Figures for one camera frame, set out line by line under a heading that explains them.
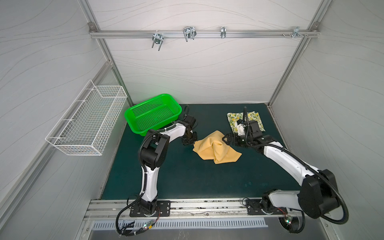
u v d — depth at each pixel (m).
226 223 0.70
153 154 0.53
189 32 0.77
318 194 0.41
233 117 1.08
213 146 0.86
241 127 0.77
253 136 0.65
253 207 0.73
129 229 0.69
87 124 0.69
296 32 0.77
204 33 0.78
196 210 0.74
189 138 0.85
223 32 0.78
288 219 0.72
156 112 1.15
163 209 0.73
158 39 0.80
